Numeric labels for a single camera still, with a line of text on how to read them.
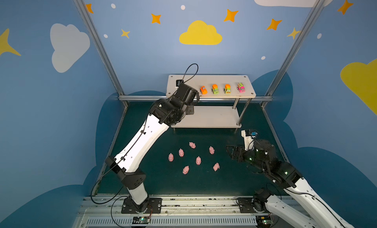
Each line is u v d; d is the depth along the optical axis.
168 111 0.42
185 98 0.47
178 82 0.57
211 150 0.93
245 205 0.75
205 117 1.07
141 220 0.71
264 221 0.72
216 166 0.86
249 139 0.63
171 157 0.90
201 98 0.77
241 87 0.79
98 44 0.84
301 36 0.82
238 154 0.61
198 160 0.88
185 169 0.86
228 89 0.78
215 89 0.78
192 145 0.96
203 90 0.78
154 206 0.74
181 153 0.92
